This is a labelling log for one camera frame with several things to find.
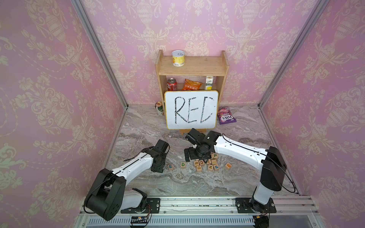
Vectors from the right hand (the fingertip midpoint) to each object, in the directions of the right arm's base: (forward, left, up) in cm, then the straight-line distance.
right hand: (192, 158), depth 80 cm
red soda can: (+41, +10, +21) cm, 47 cm away
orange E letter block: (-2, -22, -9) cm, 23 cm away
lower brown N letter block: (-2, -11, -9) cm, 14 cm away
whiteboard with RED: (+31, -2, +7) cm, 32 cm away
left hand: (+3, +16, -9) cm, 19 cm away
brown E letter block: (+1, -3, -9) cm, 9 cm away
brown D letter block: (-2, -4, -9) cm, 10 cm away
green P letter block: (+5, -15, -9) cm, 18 cm away
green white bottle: (+42, +22, +1) cm, 47 cm away
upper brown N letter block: (+1, -11, -9) cm, 14 cm away
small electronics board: (-26, +29, -14) cm, 41 cm away
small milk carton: (+40, -13, +21) cm, 48 cm away
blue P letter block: (-3, -14, -9) cm, 17 cm away
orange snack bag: (+48, -1, +15) cm, 50 cm away
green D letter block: (+1, +6, -9) cm, 11 cm away
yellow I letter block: (+1, -14, -9) cm, 16 cm away
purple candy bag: (+37, -28, -8) cm, 47 cm away
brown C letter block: (+1, -6, -9) cm, 11 cm away
